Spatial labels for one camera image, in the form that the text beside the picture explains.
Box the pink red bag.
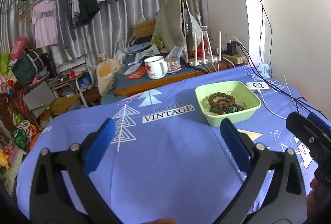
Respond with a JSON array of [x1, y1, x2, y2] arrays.
[[10, 37, 28, 61]]

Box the right hand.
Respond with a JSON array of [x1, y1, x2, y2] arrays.
[[307, 178, 330, 223]]

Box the white cable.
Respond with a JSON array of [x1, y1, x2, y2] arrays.
[[228, 36, 288, 120]]

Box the monitor under beige cloth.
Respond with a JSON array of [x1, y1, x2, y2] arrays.
[[151, 0, 203, 61]]

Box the cardboard box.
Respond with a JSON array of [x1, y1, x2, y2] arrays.
[[133, 19, 157, 39]]

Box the grey laptop box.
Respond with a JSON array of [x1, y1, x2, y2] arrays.
[[23, 82, 56, 117]]

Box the dark bead necklace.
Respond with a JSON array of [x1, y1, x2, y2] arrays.
[[209, 103, 246, 115]]

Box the beige power strip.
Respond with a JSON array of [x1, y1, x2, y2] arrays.
[[223, 54, 246, 65]]

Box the pink t-shirt hanging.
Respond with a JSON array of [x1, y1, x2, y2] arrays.
[[32, 1, 58, 48]]

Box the wooden side desk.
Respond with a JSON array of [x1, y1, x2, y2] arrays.
[[113, 58, 245, 96]]

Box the white enamel mug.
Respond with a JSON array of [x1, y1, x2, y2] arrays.
[[144, 55, 168, 80]]

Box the blue printed tablecloth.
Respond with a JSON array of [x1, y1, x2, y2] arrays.
[[16, 64, 331, 224]]

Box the left hand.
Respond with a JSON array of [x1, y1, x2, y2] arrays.
[[143, 218, 176, 224]]

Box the dark green duffel bag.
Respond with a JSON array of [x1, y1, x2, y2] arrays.
[[12, 50, 44, 87]]

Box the black cable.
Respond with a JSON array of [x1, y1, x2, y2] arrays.
[[241, 0, 324, 121]]

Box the plastic snack bag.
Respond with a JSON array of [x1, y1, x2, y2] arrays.
[[165, 46, 184, 74]]

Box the cream plastic jug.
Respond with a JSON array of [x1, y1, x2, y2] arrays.
[[96, 59, 123, 96]]

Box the large brown bead bracelet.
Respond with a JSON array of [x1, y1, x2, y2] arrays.
[[207, 92, 236, 110]]

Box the green plastic tray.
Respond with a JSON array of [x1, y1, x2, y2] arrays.
[[195, 81, 261, 127]]

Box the white small hub device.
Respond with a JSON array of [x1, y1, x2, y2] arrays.
[[246, 82, 269, 91]]

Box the white wifi router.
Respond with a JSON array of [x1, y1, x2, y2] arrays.
[[188, 29, 222, 66]]

